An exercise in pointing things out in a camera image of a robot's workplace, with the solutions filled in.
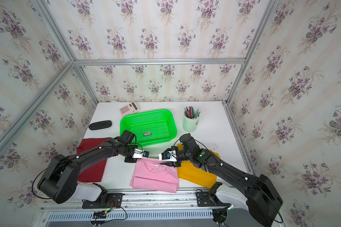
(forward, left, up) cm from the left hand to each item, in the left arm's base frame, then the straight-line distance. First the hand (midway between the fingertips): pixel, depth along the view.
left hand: (141, 155), depth 87 cm
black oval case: (+24, +33, 0) cm, 41 cm away
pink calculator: (+41, +14, -1) cm, 43 cm away
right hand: (-6, -14, +13) cm, 20 cm away
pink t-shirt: (-11, -6, -1) cm, 12 cm away
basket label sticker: (+17, -1, -2) cm, 18 cm away
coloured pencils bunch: (+26, -32, +11) cm, 43 cm away
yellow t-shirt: (-11, -29, +1) cm, 31 cm away
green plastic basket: (+24, -3, -2) cm, 24 cm away
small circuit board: (-30, +18, -5) cm, 35 cm away
